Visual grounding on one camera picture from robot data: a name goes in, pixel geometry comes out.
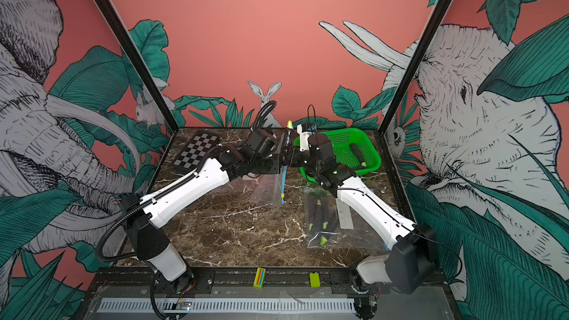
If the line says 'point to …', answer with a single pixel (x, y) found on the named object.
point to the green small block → (315, 280)
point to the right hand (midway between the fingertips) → (282, 146)
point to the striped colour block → (259, 278)
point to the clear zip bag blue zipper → (312, 240)
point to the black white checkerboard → (194, 151)
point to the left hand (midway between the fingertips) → (285, 162)
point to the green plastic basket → (365, 143)
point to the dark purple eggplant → (321, 215)
